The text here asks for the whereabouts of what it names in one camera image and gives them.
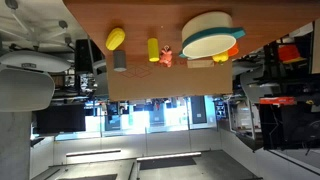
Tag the yellow cylinder block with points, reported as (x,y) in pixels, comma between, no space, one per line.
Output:
(153,50)

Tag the white bowl with teal band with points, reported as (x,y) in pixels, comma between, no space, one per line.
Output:
(206,33)

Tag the pink plush toy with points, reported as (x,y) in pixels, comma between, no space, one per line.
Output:
(165,57)

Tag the grey cylinder cup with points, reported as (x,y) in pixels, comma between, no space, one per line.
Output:
(119,60)

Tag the long ceiling light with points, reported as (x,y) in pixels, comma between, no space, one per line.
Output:
(93,152)
(168,156)

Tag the yellow toy bell pepper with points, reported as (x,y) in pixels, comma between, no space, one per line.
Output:
(220,57)

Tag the orange plastic plate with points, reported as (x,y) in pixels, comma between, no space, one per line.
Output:
(233,50)

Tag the black computer tower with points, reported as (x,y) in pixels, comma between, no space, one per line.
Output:
(83,56)

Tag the black computer monitor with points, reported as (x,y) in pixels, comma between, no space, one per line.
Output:
(60,118)

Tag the red flat box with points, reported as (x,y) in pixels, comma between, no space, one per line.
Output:
(277,100)

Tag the orange and yellow object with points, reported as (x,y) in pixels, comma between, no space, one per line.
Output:
(288,52)

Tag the white office chair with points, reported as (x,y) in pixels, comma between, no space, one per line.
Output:
(23,90)

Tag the grey concrete pillar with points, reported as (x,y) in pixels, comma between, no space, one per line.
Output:
(13,146)

